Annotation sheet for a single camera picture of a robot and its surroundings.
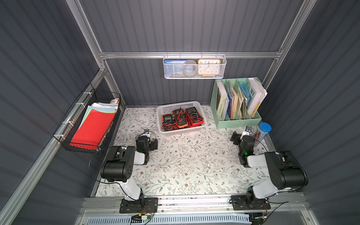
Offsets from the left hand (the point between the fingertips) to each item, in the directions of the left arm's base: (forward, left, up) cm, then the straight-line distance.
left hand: (146, 139), depth 98 cm
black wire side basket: (+8, +27, +31) cm, 42 cm away
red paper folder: (-11, +20, +27) cm, 36 cm away
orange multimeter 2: (+9, -25, +10) cm, 28 cm away
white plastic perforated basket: (+24, -14, +6) cm, 28 cm away
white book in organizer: (+20, -79, +23) cm, 84 cm away
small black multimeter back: (+16, -22, +12) cm, 30 cm away
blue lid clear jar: (-3, -75, +17) cm, 77 cm away
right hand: (-1, -68, +7) cm, 68 cm away
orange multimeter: (+11, -15, +7) cm, 19 cm away
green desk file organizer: (+12, -62, +4) cm, 63 cm away
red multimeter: (+13, -33, +8) cm, 36 cm away
